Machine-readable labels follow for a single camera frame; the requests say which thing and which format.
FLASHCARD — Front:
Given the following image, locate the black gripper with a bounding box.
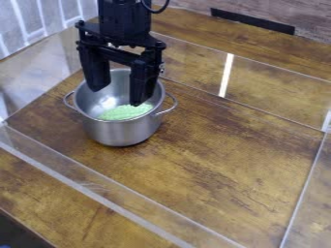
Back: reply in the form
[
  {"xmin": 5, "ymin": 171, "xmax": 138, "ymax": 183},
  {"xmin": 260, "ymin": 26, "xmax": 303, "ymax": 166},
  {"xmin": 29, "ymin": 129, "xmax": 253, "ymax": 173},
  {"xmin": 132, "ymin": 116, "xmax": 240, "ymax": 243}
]
[{"xmin": 74, "ymin": 0, "xmax": 166, "ymax": 107}]

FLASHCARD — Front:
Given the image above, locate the green bumpy object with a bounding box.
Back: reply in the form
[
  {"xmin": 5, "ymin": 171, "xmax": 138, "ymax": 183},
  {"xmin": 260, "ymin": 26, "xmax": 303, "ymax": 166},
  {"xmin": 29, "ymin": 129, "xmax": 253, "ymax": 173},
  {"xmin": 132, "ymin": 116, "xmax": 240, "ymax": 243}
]
[{"xmin": 98, "ymin": 104, "xmax": 152, "ymax": 121}]

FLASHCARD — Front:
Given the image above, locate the silver metal pot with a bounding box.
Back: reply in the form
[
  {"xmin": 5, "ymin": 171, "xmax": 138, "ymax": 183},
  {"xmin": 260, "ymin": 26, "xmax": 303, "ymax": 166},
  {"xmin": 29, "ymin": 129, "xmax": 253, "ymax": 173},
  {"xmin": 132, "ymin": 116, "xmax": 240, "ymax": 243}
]
[{"xmin": 62, "ymin": 68, "xmax": 178, "ymax": 147}]

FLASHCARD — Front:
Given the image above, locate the black cable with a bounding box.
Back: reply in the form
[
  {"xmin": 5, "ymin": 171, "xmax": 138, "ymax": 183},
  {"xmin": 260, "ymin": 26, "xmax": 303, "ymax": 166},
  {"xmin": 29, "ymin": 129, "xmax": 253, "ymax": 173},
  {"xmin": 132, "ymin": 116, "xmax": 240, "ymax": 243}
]
[{"xmin": 141, "ymin": 0, "xmax": 170, "ymax": 15}]

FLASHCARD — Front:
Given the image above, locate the black wall baseboard strip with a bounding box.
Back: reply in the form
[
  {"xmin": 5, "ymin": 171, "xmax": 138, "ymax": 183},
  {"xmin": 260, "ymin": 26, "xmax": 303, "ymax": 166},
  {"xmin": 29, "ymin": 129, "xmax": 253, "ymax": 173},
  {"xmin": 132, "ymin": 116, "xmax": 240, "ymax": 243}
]
[{"xmin": 209, "ymin": 8, "xmax": 295, "ymax": 35}]

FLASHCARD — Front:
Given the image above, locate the clear acrylic enclosure wall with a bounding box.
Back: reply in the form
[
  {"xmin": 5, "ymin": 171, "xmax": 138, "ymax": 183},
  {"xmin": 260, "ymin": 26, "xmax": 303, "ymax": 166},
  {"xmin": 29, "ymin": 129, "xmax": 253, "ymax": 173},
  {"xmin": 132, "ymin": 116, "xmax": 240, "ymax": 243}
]
[{"xmin": 0, "ymin": 30, "xmax": 331, "ymax": 248}]

